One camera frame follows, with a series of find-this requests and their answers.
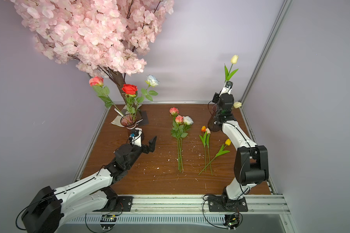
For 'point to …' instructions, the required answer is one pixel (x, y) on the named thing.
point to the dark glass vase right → (215, 123)
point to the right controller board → (232, 221)
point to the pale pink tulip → (208, 131)
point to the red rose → (131, 99)
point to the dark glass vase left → (129, 121)
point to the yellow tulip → (228, 142)
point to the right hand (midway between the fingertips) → (225, 86)
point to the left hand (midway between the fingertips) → (150, 134)
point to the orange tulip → (203, 141)
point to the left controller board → (108, 222)
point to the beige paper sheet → (117, 121)
